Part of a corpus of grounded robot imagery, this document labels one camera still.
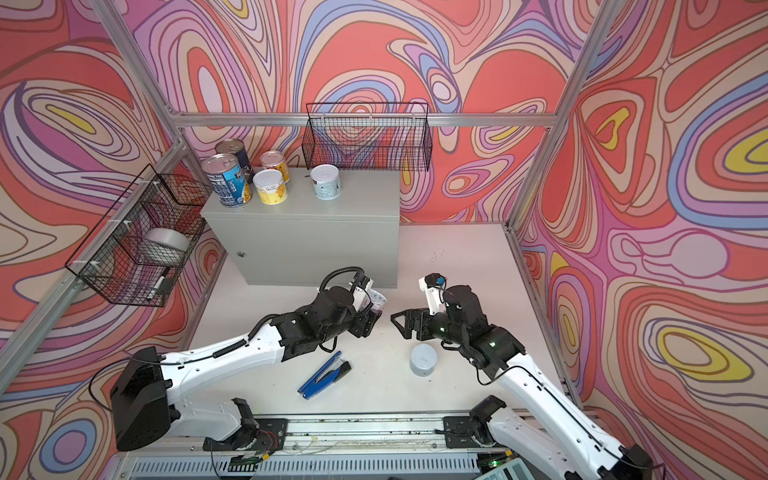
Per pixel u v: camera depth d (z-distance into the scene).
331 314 0.58
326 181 0.76
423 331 0.63
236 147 0.76
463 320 0.54
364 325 0.69
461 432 0.73
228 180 0.71
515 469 0.66
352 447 0.72
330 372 0.82
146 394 0.40
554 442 0.52
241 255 0.89
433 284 0.65
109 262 0.67
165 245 0.71
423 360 0.80
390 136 0.94
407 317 0.63
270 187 0.74
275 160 0.79
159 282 0.73
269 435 0.72
